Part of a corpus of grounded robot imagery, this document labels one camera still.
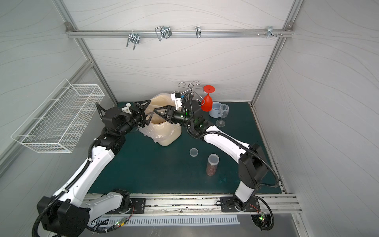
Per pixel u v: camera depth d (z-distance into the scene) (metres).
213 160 0.73
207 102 0.90
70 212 0.37
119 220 0.70
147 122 0.69
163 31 0.77
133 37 0.78
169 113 0.63
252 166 0.45
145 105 0.64
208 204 0.75
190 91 0.88
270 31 0.76
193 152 0.93
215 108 1.04
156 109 0.66
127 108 0.66
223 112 0.99
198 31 0.78
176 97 0.67
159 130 0.76
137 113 0.62
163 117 0.63
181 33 0.80
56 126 0.67
